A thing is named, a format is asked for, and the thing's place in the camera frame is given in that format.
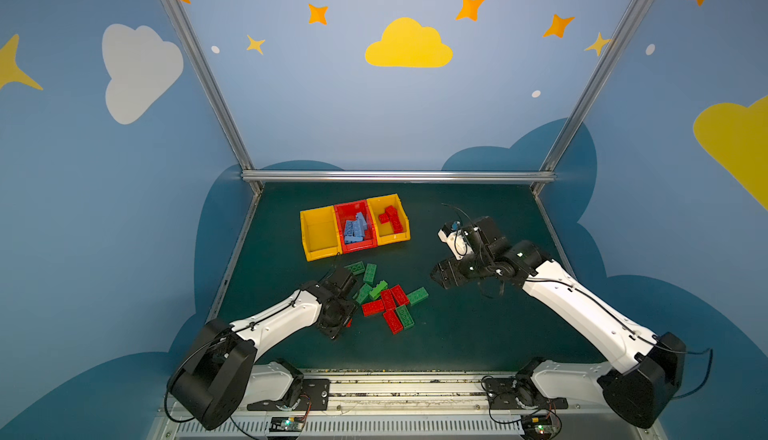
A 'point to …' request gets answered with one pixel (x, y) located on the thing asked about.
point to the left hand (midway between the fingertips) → (357, 320)
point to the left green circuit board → (287, 423)
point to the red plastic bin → (348, 212)
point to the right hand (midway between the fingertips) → (446, 266)
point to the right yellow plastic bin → (384, 232)
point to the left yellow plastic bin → (320, 233)
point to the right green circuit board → (536, 425)
